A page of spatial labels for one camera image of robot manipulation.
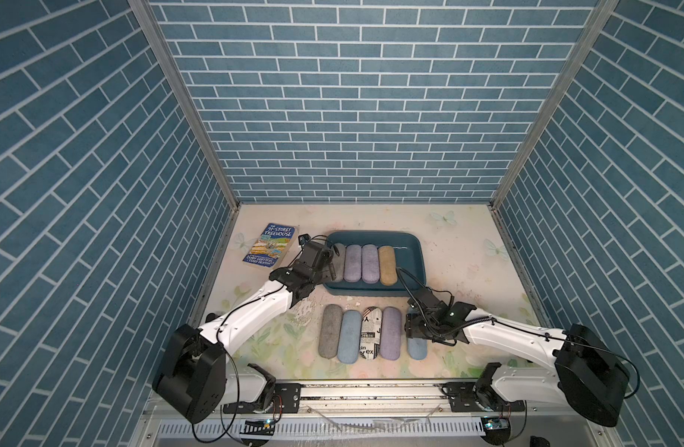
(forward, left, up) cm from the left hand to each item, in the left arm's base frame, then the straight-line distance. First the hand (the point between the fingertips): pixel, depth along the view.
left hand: (330, 268), depth 86 cm
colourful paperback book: (+16, +23, -11) cm, 31 cm away
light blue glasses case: (-21, -6, -10) cm, 24 cm away
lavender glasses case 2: (-17, -19, -9) cm, 27 cm away
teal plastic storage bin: (+10, -29, -11) cm, 32 cm away
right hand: (-15, -26, -12) cm, 32 cm away
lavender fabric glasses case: (+8, -7, -9) cm, 14 cm away
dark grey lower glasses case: (-16, 0, -9) cm, 19 cm away
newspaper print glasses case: (-16, -13, -9) cm, 22 cm away
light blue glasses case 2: (-21, -26, -10) cm, 35 cm away
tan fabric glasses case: (+9, -20, -12) cm, 25 cm away
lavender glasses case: (+8, -13, -9) cm, 18 cm away
